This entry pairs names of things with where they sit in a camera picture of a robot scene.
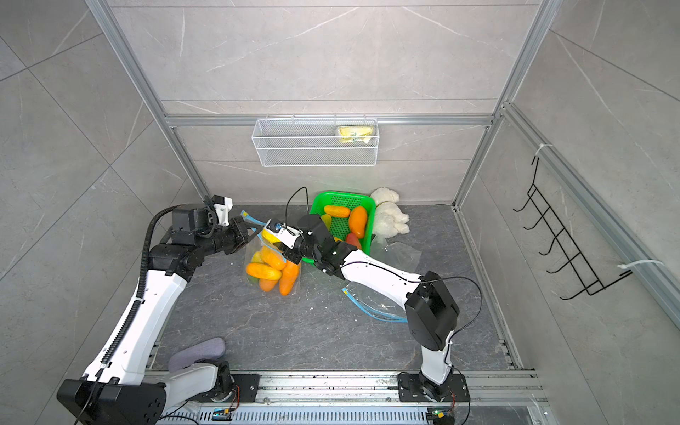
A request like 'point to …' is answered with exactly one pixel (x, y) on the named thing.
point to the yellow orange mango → (263, 271)
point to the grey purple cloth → (212, 348)
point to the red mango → (352, 239)
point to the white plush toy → (390, 219)
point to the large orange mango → (358, 219)
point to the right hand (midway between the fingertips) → (281, 236)
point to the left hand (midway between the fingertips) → (263, 224)
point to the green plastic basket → (334, 207)
